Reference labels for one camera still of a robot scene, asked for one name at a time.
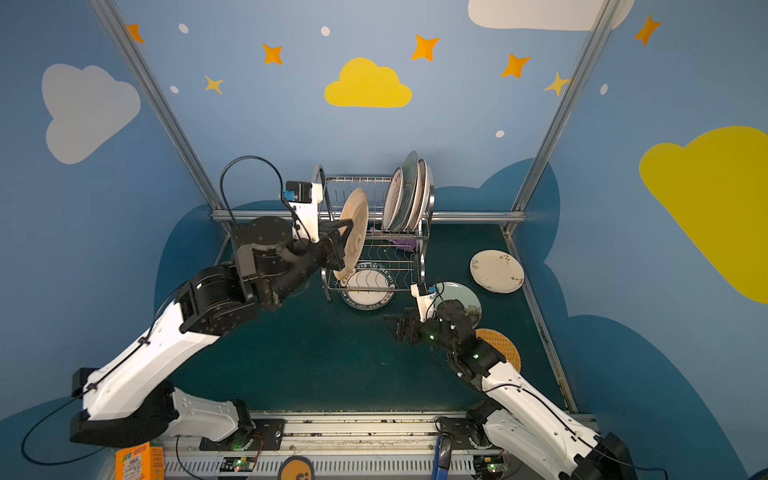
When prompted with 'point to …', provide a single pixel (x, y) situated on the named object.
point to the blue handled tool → (439, 473)
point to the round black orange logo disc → (296, 468)
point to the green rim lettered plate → (370, 286)
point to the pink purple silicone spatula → (408, 244)
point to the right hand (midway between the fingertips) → (399, 311)
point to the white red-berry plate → (497, 271)
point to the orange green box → (144, 462)
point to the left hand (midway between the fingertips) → (352, 224)
